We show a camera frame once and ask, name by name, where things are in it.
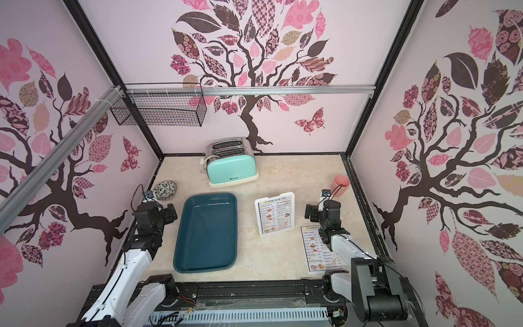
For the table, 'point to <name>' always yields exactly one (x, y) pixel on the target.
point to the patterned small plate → (164, 189)
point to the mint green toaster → (229, 161)
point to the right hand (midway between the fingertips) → (320, 202)
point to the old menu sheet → (319, 256)
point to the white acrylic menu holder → (282, 195)
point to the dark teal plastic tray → (207, 235)
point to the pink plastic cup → (339, 180)
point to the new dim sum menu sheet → (276, 214)
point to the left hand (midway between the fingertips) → (164, 211)
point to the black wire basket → (163, 105)
